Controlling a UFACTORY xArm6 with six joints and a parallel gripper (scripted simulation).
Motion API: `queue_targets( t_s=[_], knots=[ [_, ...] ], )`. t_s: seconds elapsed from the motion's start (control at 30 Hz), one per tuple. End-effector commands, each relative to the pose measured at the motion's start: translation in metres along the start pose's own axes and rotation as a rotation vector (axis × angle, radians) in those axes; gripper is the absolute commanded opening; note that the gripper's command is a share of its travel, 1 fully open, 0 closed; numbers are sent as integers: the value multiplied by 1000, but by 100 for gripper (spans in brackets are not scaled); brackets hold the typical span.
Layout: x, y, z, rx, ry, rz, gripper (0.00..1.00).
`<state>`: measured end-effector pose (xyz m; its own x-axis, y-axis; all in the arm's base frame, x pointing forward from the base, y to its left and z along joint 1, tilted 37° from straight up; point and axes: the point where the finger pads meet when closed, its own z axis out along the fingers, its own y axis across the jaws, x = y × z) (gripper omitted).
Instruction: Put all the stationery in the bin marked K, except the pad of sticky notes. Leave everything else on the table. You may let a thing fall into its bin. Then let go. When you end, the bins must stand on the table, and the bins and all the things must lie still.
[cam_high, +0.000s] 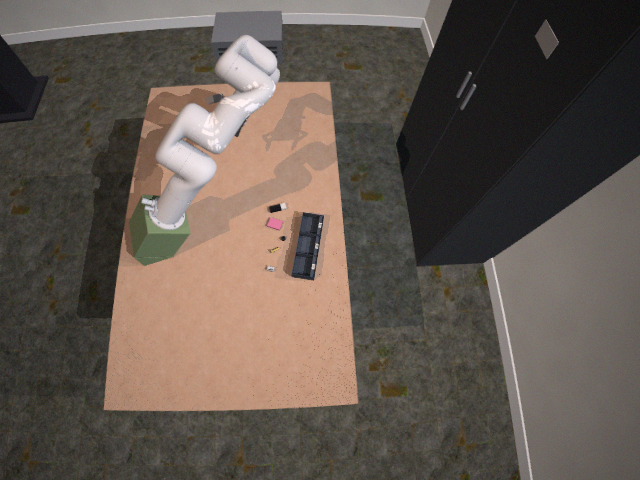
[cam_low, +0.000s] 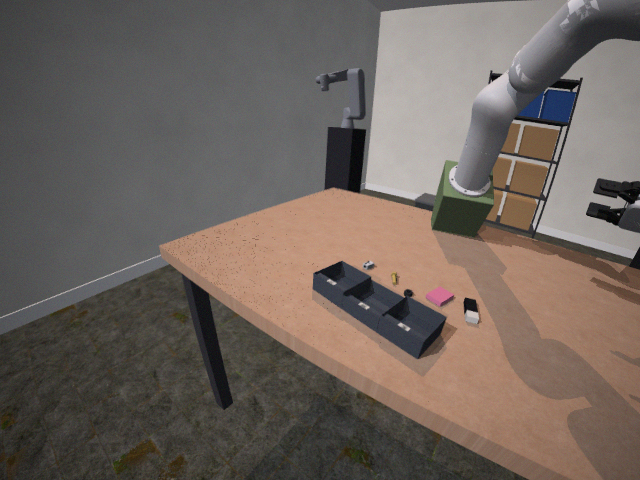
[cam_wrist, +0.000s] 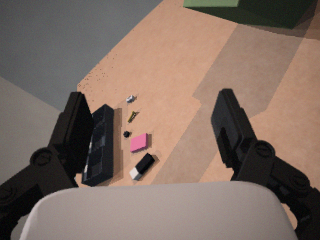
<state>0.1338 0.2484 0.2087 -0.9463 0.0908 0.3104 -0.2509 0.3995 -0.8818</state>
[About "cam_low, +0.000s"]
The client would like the pink flat rectangular block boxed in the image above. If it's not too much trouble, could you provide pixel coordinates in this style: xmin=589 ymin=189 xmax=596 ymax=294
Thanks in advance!
xmin=425 ymin=287 xmax=454 ymax=306

